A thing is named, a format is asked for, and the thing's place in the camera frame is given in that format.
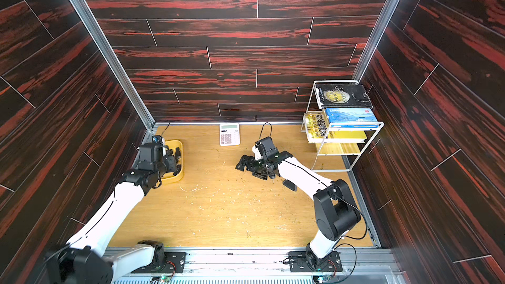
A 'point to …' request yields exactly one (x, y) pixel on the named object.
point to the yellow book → (317, 127)
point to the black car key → (289, 185)
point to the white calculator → (229, 134)
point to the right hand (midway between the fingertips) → (247, 168)
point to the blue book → (348, 115)
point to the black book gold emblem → (342, 96)
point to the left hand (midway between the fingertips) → (172, 157)
